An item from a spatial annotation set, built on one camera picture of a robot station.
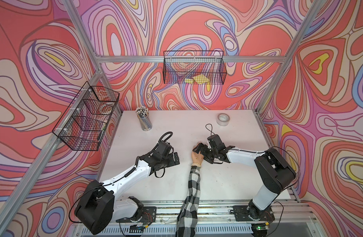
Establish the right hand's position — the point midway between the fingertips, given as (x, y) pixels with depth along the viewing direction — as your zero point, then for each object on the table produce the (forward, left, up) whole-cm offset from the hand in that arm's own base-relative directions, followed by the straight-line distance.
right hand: (197, 157), depth 92 cm
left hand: (-5, +14, +5) cm, 16 cm away
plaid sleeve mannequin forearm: (-34, +8, +4) cm, 35 cm away
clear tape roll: (+33, -23, -1) cm, 40 cm away
